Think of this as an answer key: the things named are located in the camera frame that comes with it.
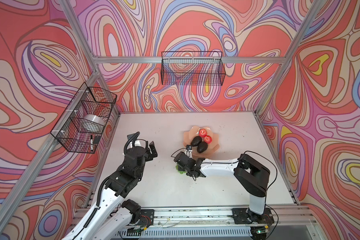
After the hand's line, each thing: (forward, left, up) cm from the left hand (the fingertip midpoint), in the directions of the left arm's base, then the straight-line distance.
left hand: (147, 143), depth 73 cm
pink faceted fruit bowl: (+24, -26, -21) cm, 41 cm away
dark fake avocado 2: (+15, -27, -20) cm, 37 cm away
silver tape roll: (+9, +27, +7) cm, 29 cm away
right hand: (-1, -18, -24) cm, 30 cm away
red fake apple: (+20, -31, -17) cm, 41 cm away
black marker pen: (0, +27, +1) cm, 27 cm away
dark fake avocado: (+11, -31, -21) cm, 38 cm away
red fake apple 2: (+16, -35, -20) cm, 43 cm away
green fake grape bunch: (-6, -16, -22) cm, 28 cm away
